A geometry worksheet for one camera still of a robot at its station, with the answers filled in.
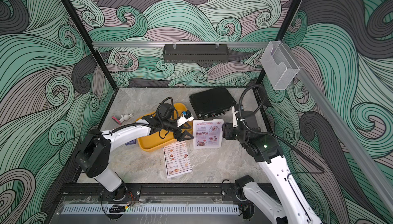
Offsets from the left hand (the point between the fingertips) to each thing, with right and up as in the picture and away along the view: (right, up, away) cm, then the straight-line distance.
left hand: (191, 129), depth 80 cm
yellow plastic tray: (-14, -3, -8) cm, 16 cm away
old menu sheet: (-8, -18, +4) cm, 20 cm away
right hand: (+17, +4, -11) cm, 20 cm away
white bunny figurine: (-44, +4, +18) cm, 47 cm away
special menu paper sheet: (+9, -2, +1) cm, 10 cm away
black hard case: (+14, +14, +21) cm, 29 cm away
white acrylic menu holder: (+2, -11, +7) cm, 13 cm away
